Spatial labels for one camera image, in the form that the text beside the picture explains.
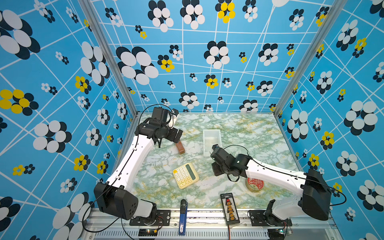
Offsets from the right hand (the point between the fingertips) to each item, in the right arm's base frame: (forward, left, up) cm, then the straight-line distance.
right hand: (215, 166), depth 82 cm
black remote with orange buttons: (-19, -7, -7) cm, 22 cm away
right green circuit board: (-29, -27, -9) cm, 41 cm away
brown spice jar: (+14, +21, -6) cm, 26 cm away
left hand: (+14, +23, +16) cm, 31 cm away
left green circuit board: (-29, +34, -11) cm, 46 cm away
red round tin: (-8, -21, -6) cm, 23 cm away
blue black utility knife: (-19, +17, -5) cm, 26 cm away
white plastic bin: (+25, +1, -8) cm, 27 cm away
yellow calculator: (-3, +17, -6) cm, 18 cm away
